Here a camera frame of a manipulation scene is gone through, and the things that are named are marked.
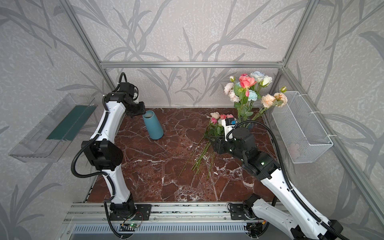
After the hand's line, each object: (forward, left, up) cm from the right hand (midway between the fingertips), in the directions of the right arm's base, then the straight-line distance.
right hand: (213, 133), depth 68 cm
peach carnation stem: (+26, -9, +4) cm, 27 cm away
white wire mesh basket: (-5, -37, +4) cm, 37 cm away
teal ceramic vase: (+16, +36, -20) cm, 44 cm away
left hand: (+24, +40, -6) cm, 47 cm away
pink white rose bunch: (+22, -4, -29) cm, 37 cm away
